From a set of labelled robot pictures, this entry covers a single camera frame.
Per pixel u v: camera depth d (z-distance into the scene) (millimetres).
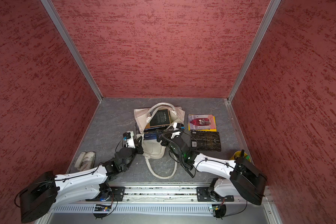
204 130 1001
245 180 416
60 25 776
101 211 724
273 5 706
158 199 729
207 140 945
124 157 594
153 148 891
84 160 831
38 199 414
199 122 1037
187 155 618
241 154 802
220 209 714
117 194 741
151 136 945
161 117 949
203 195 739
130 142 698
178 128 698
